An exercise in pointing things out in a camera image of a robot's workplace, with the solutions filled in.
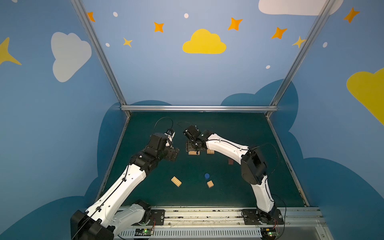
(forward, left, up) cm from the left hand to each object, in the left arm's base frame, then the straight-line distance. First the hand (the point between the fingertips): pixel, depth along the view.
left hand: (171, 145), depth 78 cm
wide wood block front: (-13, -3, -20) cm, 24 cm away
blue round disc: (-9, -21, -20) cm, 30 cm away
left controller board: (-37, +11, -20) cm, 44 cm away
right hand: (+7, -12, -11) cm, 18 cm away
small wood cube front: (-14, -22, -19) cm, 32 cm away
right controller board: (-37, -49, -21) cm, 65 cm away
